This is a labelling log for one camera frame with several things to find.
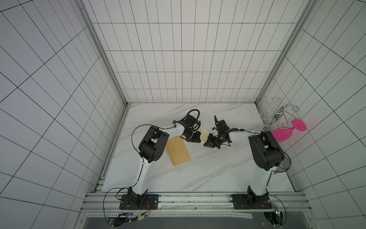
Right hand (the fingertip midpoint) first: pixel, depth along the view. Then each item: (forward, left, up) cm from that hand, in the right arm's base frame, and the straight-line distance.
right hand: (205, 140), depth 96 cm
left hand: (-2, +5, 0) cm, 5 cm away
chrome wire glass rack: (+5, -38, +26) cm, 46 cm away
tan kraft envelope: (-9, +18, +1) cm, 20 cm away
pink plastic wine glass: (-2, -44, +15) cm, 47 cm away
